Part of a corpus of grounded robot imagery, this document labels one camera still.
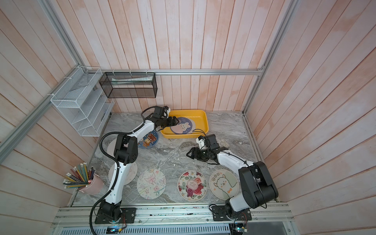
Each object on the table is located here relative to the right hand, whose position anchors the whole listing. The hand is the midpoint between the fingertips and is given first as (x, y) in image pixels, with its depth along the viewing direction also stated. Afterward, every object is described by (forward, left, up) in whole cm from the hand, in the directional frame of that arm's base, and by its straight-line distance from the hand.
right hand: (190, 154), depth 89 cm
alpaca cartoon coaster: (-16, -20, -7) cm, 26 cm away
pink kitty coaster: (+10, +58, -8) cm, 59 cm away
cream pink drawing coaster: (+28, -2, -6) cm, 29 cm away
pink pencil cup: (-21, +51, +2) cm, 56 cm away
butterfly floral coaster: (-17, +23, -6) cm, 29 cm away
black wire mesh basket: (+46, +45, +19) cm, 67 cm away
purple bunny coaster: (+27, +5, -5) cm, 28 cm away
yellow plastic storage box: (+34, -9, -5) cm, 35 cm away
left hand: (+26, +11, 0) cm, 28 cm away
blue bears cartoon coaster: (+14, +30, -6) cm, 34 cm away
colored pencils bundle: (-17, +59, +6) cm, 62 cm away
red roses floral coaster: (-17, -1, -7) cm, 18 cm away
